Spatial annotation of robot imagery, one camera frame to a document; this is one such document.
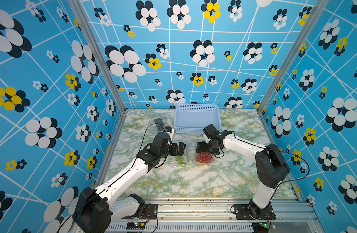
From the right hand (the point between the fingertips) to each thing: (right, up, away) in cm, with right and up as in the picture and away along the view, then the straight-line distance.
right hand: (203, 150), depth 91 cm
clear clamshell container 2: (-13, -6, -2) cm, 14 cm away
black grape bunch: (-31, +18, +16) cm, 39 cm away
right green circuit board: (+25, -34, -21) cm, 47 cm away
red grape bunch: (+1, -4, -2) cm, 4 cm away
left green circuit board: (-37, -34, -19) cm, 54 cm away
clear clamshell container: (-4, -5, -1) cm, 7 cm away
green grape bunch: (-15, -5, -2) cm, 16 cm away
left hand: (-14, +6, -11) cm, 19 cm away
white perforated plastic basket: (-6, +21, +24) cm, 33 cm away
